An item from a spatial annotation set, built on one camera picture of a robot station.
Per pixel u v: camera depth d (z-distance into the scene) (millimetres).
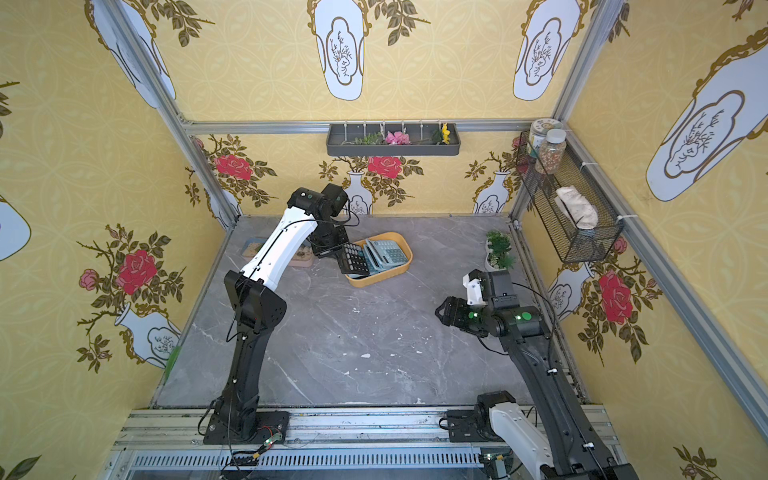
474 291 689
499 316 516
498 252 1031
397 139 877
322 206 650
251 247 1089
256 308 586
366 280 971
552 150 797
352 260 929
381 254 1000
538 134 856
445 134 880
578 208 691
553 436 459
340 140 905
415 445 717
